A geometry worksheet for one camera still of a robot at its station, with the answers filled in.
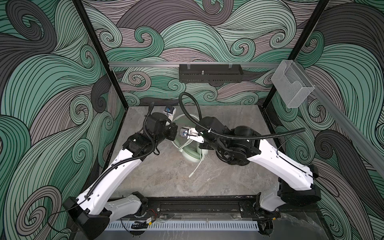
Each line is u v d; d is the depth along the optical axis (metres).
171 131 0.61
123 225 0.69
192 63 0.93
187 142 0.61
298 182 0.38
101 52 0.88
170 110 0.58
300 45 0.84
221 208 0.74
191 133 0.49
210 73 0.96
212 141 0.42
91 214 0.36
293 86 0.77
